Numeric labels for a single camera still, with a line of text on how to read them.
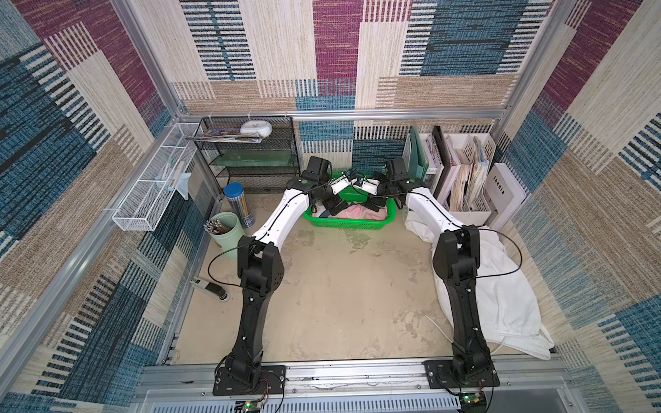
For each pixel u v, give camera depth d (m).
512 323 0.81
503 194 0.94
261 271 0.57
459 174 0.94
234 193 0.94
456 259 0.60
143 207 0.91
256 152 1.08
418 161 0.87
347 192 0.83
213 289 0.86
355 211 1.02
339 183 0.83
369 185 0.87
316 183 0.74
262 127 0.89
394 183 0.79
